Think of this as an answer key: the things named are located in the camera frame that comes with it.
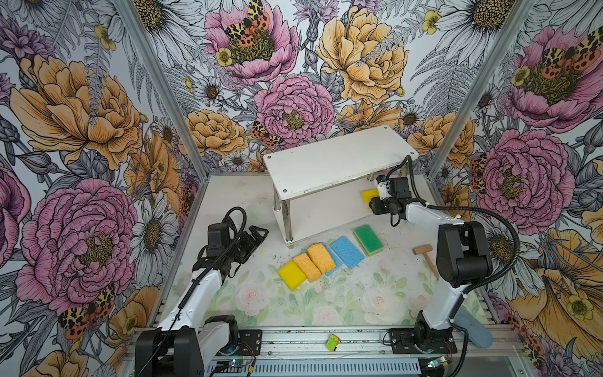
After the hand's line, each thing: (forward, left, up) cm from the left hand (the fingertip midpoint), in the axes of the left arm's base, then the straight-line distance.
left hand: (263, 244), depth 85 cm
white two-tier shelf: (+6, -19, +23) cm, 31 cm away
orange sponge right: (-3, -21, -6) cm, 22 cm away
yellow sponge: (-7, -10, -11) cm, 16 cm away
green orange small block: (-29, -23, -8) cm, 38 cm away
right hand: (+18, -44, -3) cm, 48 cm away
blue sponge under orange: (-1, -27, -9) cm, 28 cm away
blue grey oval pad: (-28, -68, -7) cm, 74 cm away
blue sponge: (+2, -31, -10) cm, 33 cm away
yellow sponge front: (+24, -42, -2) cm, 49 cm away
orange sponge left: (-7, -17, -8) cm, 20 cm away
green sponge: (+5, -40, -7) cm, 41 cm away
